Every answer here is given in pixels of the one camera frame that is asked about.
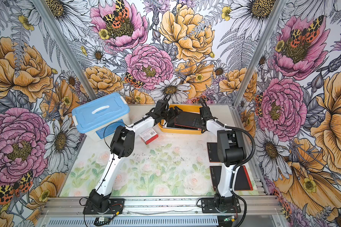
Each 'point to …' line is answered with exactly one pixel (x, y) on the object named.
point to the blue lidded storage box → (97, 119)
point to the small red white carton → (148, 135)
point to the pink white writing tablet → (165, 123)
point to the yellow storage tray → (194, 108)
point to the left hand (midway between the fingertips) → (180, 115)
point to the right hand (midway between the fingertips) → (199, 126)
